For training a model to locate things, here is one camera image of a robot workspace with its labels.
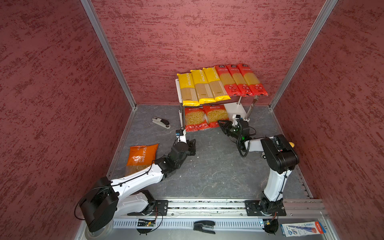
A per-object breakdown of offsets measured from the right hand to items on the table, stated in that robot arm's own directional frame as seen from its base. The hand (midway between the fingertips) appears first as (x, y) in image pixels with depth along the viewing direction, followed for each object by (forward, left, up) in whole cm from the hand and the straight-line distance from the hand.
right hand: (216, 123), depth 95 cm
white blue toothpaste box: (-56, -35, -11) cm, 67 cm away
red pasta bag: (+5, +13, -1) cm, 14 cm away
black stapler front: (-53, +11, -10) cm, 55 cm away
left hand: (-16, +15, +4) cm, 22 cm away
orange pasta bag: (-19, +47, -7) cm, 51 cm away
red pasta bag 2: (+9, 0, 0) cm, 9 cm away
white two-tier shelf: (+22, -19, -9) cm, 31 cm away
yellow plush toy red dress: (-13, -48, -7) cm, 50 cm away
